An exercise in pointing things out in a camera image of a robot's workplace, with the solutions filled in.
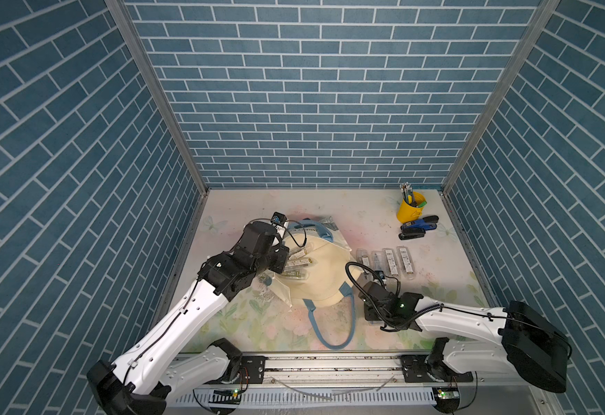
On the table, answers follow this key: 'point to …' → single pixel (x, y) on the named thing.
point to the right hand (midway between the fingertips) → (368, 308)
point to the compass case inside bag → (298, 263)
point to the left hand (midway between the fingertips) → (291, 248)
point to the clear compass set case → (363, 256)
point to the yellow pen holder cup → (407, 213)
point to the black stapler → (410, 233)
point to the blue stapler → (426, 223)
